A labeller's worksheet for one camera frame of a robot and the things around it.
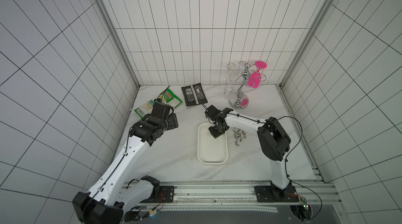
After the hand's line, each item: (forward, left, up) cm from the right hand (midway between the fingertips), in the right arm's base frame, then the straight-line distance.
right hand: (211, 134), depth 93 cm
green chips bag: (+29, +34, 0) cm, 45 cm away
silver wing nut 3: (0, -17, -1) cm, 17 cm away
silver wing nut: (+2, -14, +1) cm, 14 cm away
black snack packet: (+29, +13, +2) cm, 32 cm away
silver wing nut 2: (+1, -15, 0) cm, 15 cm away
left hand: (-5, +23, +19) cm, 30 cm away
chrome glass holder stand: (+28, -20, -2) cm, 35 cm away
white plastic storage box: (-11, 0, +3) cm, 12 cm away
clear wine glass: (+22, -10, +16) cm, 29 cm away
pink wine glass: (+31, -27, +17) cm, 44 cm away
